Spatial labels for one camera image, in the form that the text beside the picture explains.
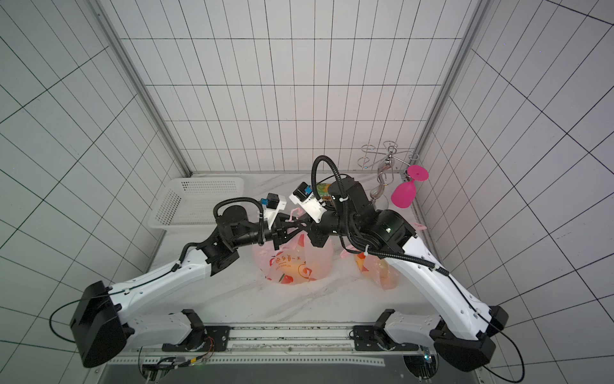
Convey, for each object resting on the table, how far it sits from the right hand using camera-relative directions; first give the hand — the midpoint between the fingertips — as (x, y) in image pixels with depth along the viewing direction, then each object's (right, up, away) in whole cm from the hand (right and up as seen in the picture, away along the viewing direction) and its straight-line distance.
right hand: (296, 215), depth 62 cm
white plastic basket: (-52, +1, +45) cm, 68 cm away
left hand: (+1, -4, +5) cm, 6 cm away
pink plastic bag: (+31, -20, +12) cm, 39 cm away
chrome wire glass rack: (+32, +16, +26) cm, 44 cm away
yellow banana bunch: (+23, -18, +16) cm, 33 cm away
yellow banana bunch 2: (-2, -21, +15) cm, 26 cm away
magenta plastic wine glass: (+40, +5, +28) cm, 49 cm away
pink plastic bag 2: (-1, -16, +14) cm, 21 cm away
